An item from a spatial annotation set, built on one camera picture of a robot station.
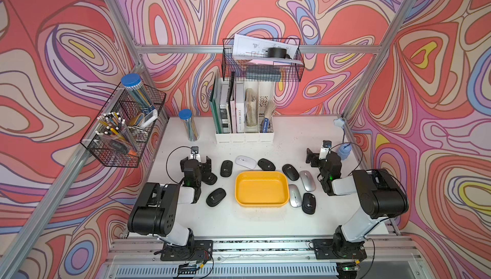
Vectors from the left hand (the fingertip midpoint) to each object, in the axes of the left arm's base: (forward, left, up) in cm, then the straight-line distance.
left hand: (198, 157), depth 93 cm
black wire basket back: (+40, -18, +24) cm, 50 cm away
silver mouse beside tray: (-18, -46, -5) cm, 50 cm away
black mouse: (-9, -6, -4) cm, 12 cm away
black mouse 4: (-1, -34, -5) cm, 34 cm away
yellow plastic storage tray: (-14, -31, -7) cm, 35 cm away
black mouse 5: (-6, -46, -5) cm, 46 cm away
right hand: (+3, -60, -1) cm, 61 cm away
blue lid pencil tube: (+38, +16, -7) cm, 42 cm away
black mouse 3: (-4, -14, -4) cm, 15 cm away
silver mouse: (-10, -54, -6) cm, 55 cm away
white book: (+18, -21, +16) cm, 32 cm away
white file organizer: (+20, -24, +14) cm, 34 cm away
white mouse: (+1, -23, -6) cm, 24 cm away
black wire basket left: (0, +18, +24) cm, 30 cm away
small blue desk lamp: (+4, -74, +1) cm, 74 cm away
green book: (+14, -9, +21) cm, 27 cm away
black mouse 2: (-18, -10, -6) cm, 21 cm away
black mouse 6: (-21, -52, -6) cm, 56 cm away
